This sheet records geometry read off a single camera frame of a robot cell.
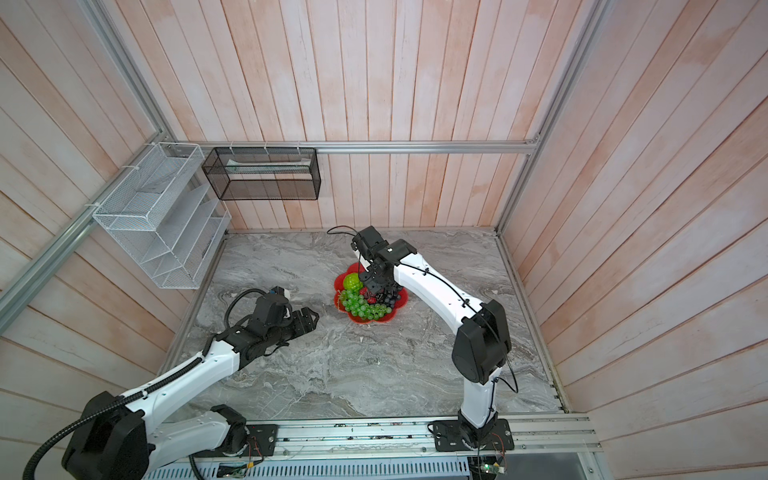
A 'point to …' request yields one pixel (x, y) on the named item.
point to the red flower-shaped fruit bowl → (339, 286)
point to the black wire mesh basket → (264, 173)
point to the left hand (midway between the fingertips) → (309, 325)
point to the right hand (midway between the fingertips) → (377, 277)
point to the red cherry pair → (371, 298)
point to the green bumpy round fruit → (352, 282)
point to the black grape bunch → (389, 297)
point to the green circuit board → (232, 470)
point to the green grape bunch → (357, 305)
